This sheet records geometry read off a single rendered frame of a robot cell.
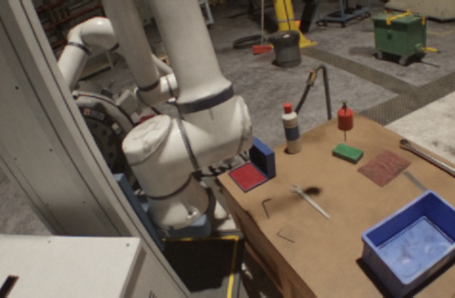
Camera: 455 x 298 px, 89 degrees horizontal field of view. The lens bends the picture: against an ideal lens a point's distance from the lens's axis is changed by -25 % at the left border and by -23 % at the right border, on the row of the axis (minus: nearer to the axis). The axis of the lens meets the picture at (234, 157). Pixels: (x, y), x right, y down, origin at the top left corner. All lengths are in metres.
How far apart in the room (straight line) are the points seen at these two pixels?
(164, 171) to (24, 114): 0.38
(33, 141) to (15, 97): 0.12
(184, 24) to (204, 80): 0.15
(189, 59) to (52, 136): 0.37
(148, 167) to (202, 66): 0.28
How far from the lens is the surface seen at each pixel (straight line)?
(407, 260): 0.94
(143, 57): 0.93
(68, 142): 0.66
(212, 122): 0.73
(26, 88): 0.67
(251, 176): 1.24
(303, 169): 1.23
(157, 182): 0.77
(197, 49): 0.72
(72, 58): 1.30
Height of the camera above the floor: 1.24
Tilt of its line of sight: 34 degrees down
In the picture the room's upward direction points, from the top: 16 degrees counter-clockwise
